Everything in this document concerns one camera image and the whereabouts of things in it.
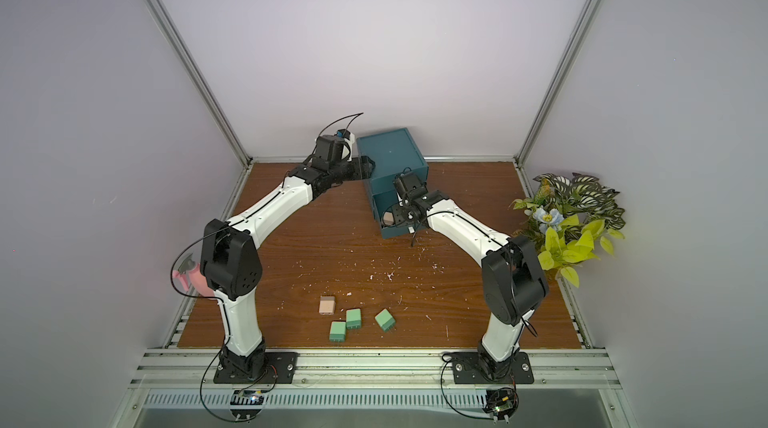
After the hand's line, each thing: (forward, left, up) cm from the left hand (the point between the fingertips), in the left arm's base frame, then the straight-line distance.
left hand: (370, 162), depth 89 cm
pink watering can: (-33, +47, -14) cm, 59 cm away
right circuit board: (-57, -34, -24) cm, 71 cm away
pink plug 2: (-36, +11, -20) cm, 43 cm away
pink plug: (-12, -6, -13) cm, 19 cm away
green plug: (-40, +3, -21) cm, 45 cm away
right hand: (-10, -11, -9) cm, 17 cm away
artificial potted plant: (-23, -50, +5) cm, 55 cm away
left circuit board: (-59, +29, -26) cm, 70 cm away
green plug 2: (-40, -5, -21) cm, 45 cm away
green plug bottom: (-43, +7, -21) cm, 48 cm away
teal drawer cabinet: (+5, -6, 0) cm, 8 cm away
